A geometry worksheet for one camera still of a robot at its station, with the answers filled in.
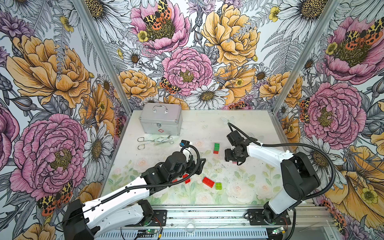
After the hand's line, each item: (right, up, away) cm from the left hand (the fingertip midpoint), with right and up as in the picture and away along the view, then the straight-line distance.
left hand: (196, 162), depth 75 cm
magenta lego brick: (+21, -2, +8) cm, 22 cm away
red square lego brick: (-4, -13, +11) cm, 17 cm away
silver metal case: (-22, +22, +22) cm, 38 cm away
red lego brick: (+12, +1, +22) cm, 25 cm away
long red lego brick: (+7, -14, +10) cm, 18 cm away
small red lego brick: (-8, -3, -16) cm, 18 cm away
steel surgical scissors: (-19, +7, +30) cm, 36 cm away
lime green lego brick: (+12, -15, +9) cm, 22 cm away
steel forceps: (-36, +4, +27) cm, 45 cm away
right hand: (+21, -4, +15) cm, 26 cm away
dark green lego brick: (+13, +5, +19) cm, 23 cm away
